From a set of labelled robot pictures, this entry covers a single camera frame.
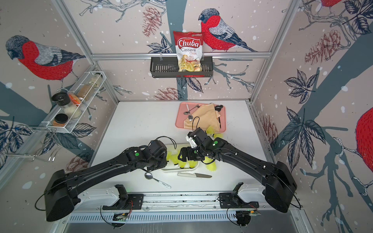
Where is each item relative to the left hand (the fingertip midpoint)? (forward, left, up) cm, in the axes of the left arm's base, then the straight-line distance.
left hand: (169, 161), depth 77 cm
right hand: (+1, -8, +3) cm, 9 cm away
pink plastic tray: (+47, -7, -10) cm, 49 cm away
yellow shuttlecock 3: (+23, -33, -11) cm, 41 cm away
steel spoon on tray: (+39, -11, -11) cm, 42 cm away
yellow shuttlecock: (0, -7, -5) cm, 8 cm away
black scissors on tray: (+47, -34, -9) cm, 59 cm away
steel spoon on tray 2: (+42, -8, -9) cm, 43 cm away
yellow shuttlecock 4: (+1, -24, -11) cm, 27 cm away
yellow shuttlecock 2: (0, -12, -4) cm, 13 cm away
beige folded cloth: (+39, -22, -9) cm, 46 cm away
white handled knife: (-4, -14, -10) cm, 17 cm away
